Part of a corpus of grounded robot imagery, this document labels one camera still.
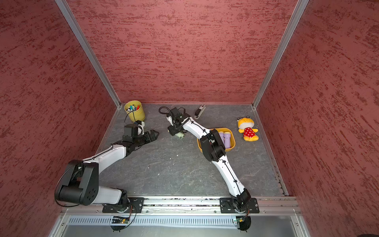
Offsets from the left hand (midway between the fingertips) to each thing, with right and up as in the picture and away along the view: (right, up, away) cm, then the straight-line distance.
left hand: (153, 137), depth 91 cm
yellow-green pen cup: (-16, +18, +9) cm, 25 cm away
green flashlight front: (+17, +1, +7) cm, 18 cm away
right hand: (+12, +3, +11) cm, 17 cm away
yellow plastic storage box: (+51, -3, +1) cm, 51 cm away
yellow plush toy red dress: (+62, +7, +9) cm, 63 cm away
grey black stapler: (+30, +18, +21) cm, 40 cm away
